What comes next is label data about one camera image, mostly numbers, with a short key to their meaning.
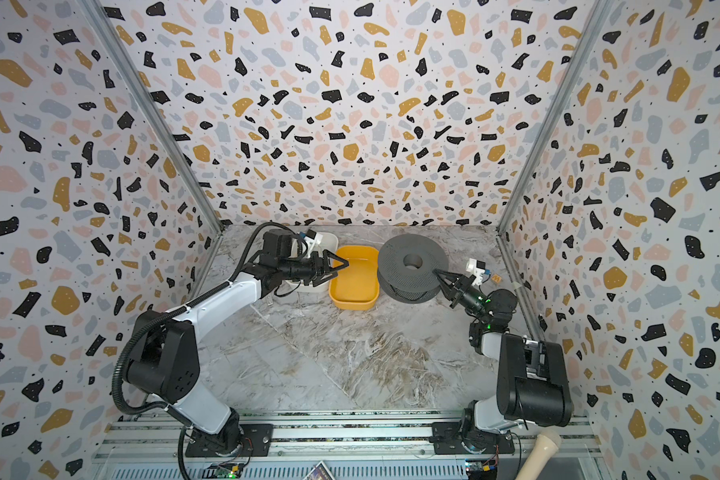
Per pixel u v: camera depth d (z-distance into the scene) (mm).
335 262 780
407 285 810
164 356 450
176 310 485
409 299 834
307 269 764
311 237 810
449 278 800
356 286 1034
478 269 799
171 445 741
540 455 696
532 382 454
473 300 744
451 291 759
